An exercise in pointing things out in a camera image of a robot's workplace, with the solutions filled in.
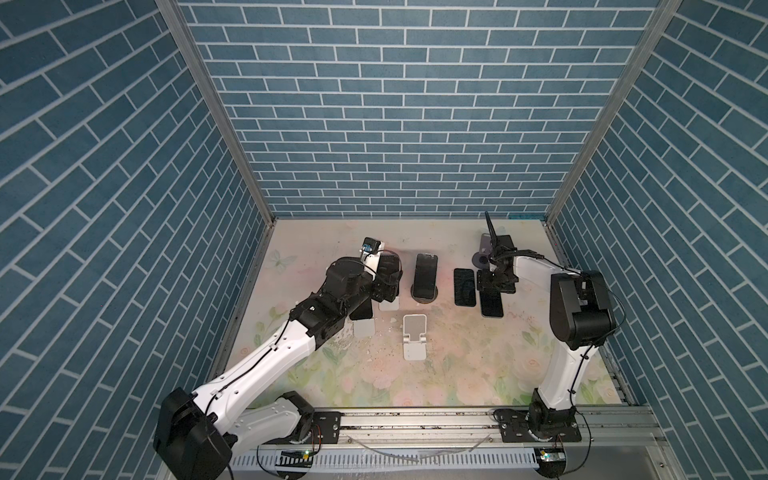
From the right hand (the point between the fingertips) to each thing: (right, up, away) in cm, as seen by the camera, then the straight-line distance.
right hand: (491, 287), depth 101 cm
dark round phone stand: (-24, -4, -6) cm, 25 cm away
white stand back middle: (-37, -5, -6) cm, 37 cm away
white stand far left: (-42, -11, -11) cm, 45 cm away
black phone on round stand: (-23, +5, -8) cm, 25 cm away
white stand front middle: (-27, -12, -17) cm, 34 cm away
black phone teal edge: (-2, -5, -7) cm, 9 cm away
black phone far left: (-42, -6, -12) cm, 44 cm away
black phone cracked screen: (-11, +1, -6) cm, 12 cm away
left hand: (-33, +9, -26) cm, 43 cm away
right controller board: (+6, -40, -28) cm, 49 cm away
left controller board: (-57, -38, -29) cm, 74 cm away
